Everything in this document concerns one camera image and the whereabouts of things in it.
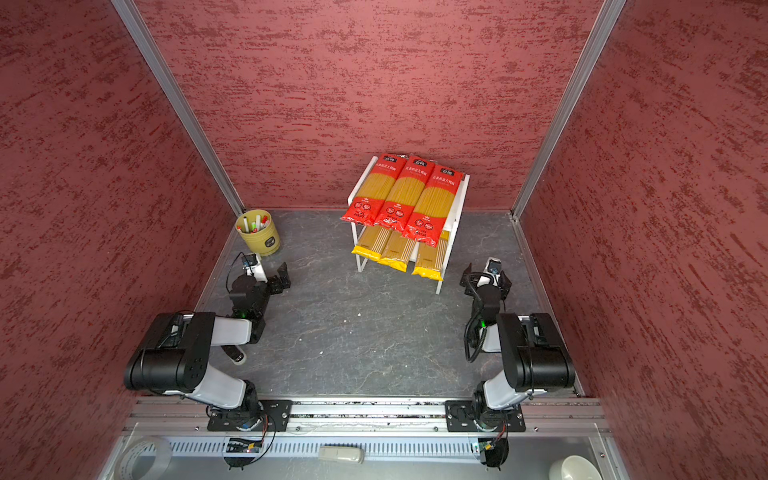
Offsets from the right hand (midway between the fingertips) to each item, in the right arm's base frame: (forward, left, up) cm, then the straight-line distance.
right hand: (484, 270), depth 91 cm
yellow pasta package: (0, +18, +8) cm, 19 cm away
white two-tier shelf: (-3, +14, +24) cm, 27 cm away
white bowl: (-49, -9, -2) cm, 50 cm away
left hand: (+2, +67, 0) cm, 68 cm away
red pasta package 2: (+4, +18, +25) cm, 31 cm away
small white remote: (-45, +40, -4) cm, 61 cm away
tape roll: (-46, +83, -6) cm, 95 cm away
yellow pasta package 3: (+5, +35, +9) cm, 36 cm away
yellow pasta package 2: (+1, +27, +9) cm, 29 cm away
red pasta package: (+7, +25, +26) cm, 37 cm away
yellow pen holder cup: (+13, +72, +7) cm, 74 cm away
